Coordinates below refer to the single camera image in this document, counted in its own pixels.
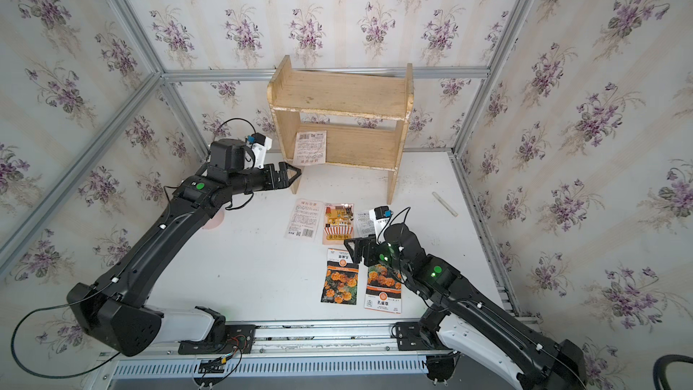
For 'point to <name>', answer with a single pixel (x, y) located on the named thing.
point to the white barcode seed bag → (305, 220)
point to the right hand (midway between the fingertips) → (359, 241)
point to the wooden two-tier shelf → (341, 119)
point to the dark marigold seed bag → (341, 278)
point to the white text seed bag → (363, 224)
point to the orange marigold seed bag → (383, 289)
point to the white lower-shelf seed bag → (309, 148)
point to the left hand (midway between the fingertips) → (293, 174)
